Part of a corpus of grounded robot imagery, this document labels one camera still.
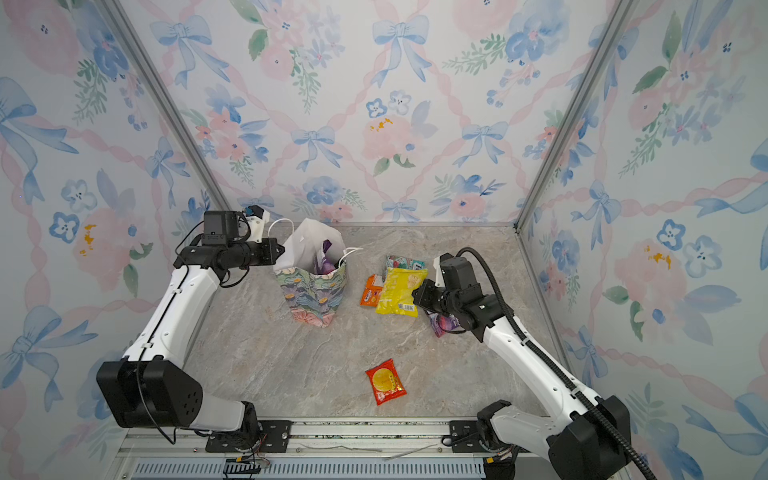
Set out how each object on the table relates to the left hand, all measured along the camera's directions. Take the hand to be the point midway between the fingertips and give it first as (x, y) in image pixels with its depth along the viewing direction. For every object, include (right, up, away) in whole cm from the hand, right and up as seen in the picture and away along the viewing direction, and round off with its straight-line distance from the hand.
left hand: (283, 245), depth 80 cm
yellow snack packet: (+30, -12, +1) cm, 33 cm away
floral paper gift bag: (+7, -15, +3) cm, 16 cm away
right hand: (+34, -12, -2) cm, 36 cm away
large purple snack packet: (+10, -6, +6) cm, 13 cm away
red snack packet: (+27, -38, +2) cm, 46 cm away
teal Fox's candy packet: (+32, -5, +25) cm, 41 cm away
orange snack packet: (+23, -14, +18) cm, 32 cm away
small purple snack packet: (+45, -23, +11) cm, 51 cm away
